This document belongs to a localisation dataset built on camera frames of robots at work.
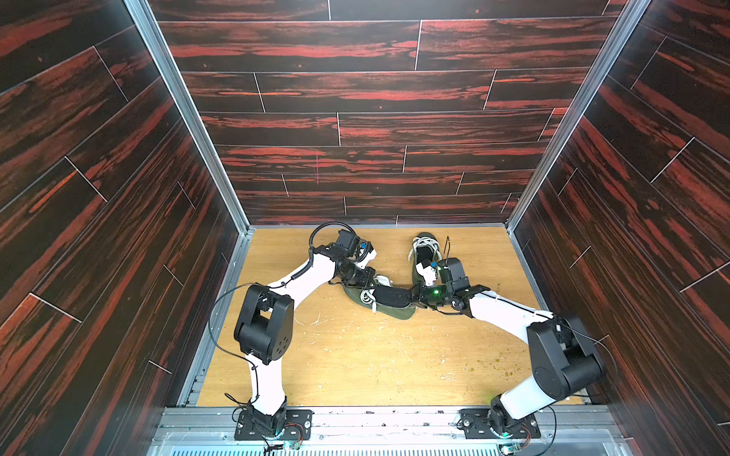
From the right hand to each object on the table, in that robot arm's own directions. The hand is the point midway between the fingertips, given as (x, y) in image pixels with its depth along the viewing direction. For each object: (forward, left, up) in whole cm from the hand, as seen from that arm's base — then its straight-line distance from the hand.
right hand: (404, 294), depth 90 cm
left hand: (+1, +8, +2) cm, 9 cm away
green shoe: (+24, -8, 0) cm, 26 cm away
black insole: (-1, +4, 0) cm, 4 cm away
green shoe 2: (-2, +13, +1) cm, 13 cm away
